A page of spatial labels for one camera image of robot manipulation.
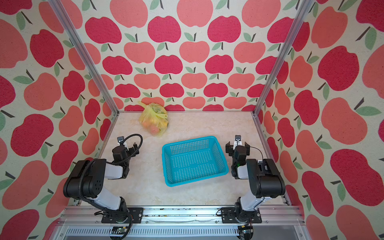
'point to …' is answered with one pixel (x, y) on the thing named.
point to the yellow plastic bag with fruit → (153, 118)
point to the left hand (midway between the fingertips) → (128, 145)
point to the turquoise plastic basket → (193, 160)
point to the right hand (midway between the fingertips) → (239, 145)
